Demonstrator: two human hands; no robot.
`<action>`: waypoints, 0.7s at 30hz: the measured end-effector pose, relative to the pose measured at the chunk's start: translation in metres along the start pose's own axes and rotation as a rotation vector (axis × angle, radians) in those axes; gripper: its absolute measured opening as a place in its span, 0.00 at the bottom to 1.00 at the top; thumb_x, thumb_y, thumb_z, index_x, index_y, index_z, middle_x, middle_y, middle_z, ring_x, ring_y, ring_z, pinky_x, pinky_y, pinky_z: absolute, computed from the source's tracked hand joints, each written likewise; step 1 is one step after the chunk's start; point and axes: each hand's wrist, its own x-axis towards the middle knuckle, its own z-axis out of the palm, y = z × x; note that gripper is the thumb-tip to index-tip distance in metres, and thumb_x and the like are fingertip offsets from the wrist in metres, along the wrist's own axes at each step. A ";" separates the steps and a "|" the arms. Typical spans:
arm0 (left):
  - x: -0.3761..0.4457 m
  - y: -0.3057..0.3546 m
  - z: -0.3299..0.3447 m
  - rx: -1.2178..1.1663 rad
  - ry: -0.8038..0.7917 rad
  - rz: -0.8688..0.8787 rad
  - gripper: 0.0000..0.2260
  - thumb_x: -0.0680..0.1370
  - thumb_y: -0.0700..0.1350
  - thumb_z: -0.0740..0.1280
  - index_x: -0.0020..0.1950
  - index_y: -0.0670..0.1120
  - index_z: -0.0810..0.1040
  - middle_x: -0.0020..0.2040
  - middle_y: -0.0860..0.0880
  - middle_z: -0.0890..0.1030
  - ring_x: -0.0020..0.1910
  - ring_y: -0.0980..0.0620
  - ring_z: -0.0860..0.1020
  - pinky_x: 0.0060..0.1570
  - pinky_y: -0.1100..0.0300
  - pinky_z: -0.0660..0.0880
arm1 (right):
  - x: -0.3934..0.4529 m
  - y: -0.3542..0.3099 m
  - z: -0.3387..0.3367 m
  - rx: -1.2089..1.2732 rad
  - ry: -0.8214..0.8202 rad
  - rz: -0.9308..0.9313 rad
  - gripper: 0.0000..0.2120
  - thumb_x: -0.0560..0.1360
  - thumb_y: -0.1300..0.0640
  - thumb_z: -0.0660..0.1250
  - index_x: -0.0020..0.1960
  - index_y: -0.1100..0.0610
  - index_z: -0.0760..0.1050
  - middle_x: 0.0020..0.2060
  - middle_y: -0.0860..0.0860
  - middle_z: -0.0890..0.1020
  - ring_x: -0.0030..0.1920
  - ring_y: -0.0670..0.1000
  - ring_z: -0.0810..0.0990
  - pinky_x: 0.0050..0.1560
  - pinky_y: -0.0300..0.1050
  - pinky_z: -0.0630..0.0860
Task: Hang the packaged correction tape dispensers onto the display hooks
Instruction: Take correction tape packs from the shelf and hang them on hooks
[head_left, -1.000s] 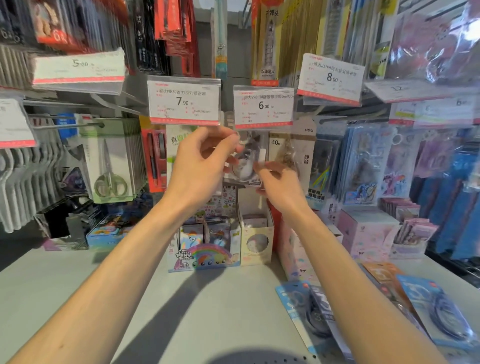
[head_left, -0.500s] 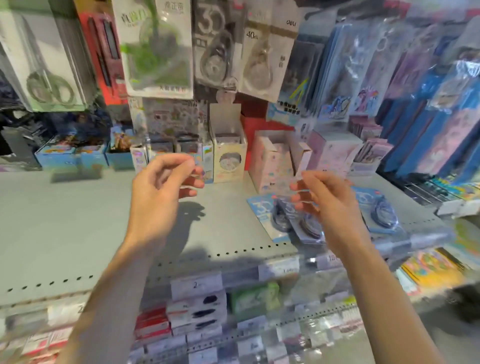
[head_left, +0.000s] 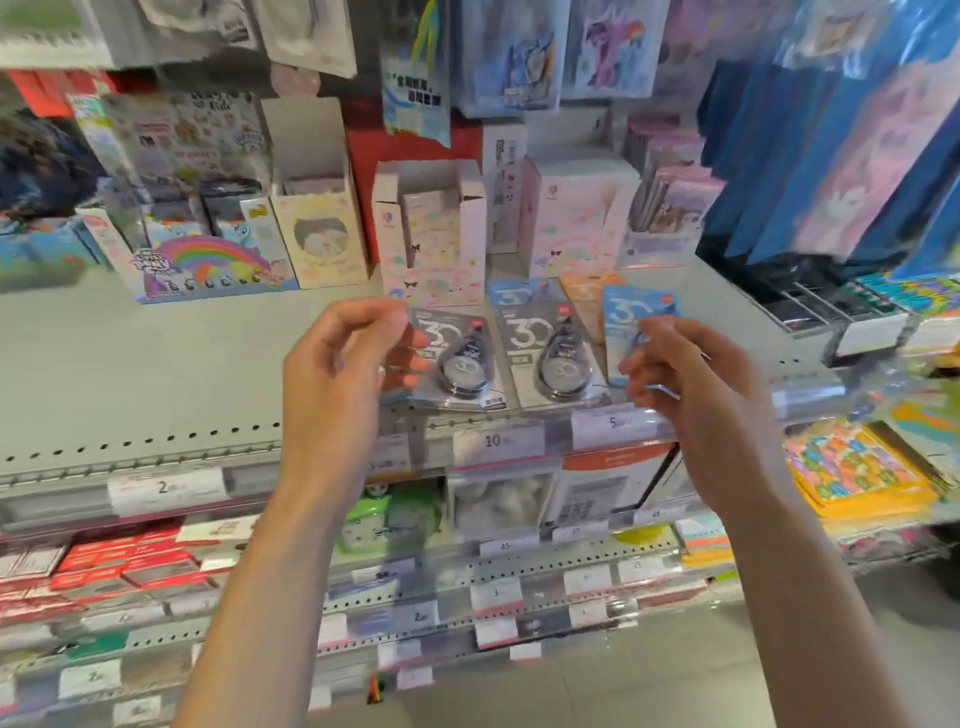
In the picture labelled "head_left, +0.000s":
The white pink display carton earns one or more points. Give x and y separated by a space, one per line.
435 277

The red pen set pack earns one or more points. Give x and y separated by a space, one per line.
52 90

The person's left hand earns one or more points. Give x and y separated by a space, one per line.
330 420

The row of small price labels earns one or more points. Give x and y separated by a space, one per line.
495 596

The pink card pack display box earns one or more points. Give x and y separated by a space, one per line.
667 195

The green white boxed gadget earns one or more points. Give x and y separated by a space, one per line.
390 517

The grey metal shelf tiers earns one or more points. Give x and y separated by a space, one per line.
570 555

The row of red white packs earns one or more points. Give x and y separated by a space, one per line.
97 570

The rainbow print display box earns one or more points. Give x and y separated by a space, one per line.
202 262

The blue bagged goods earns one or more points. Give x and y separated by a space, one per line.
765 150

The stack of pastel sticky notes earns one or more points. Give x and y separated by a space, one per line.
705 544

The person's left forearm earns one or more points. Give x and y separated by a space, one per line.
262 622

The beige box round window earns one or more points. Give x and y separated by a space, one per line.
322 240

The clear 40m correction tape pack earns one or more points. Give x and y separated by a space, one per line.
307 37

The small orange correction tape pack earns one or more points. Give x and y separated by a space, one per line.
585 300

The person's right hand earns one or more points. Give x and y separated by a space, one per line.
720 420

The person's right forearm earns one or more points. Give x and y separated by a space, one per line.
810 622

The lilac hanging pencil case pack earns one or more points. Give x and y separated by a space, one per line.
712 45

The clear bagged pink goods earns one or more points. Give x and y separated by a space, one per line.
847 30

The blue card box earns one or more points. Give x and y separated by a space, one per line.
45 247

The white plush toy box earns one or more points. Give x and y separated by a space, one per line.
502 502

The colourful sticker pack display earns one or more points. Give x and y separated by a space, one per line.
187 135

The white barcode carton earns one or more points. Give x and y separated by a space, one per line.
502 172

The dark blister pack blue card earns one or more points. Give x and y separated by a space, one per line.
412 97

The red carton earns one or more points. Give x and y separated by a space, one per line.
360 165

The row of blue character packs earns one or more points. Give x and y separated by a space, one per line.
510 52

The orange white calculator box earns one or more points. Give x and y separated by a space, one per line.
607 480

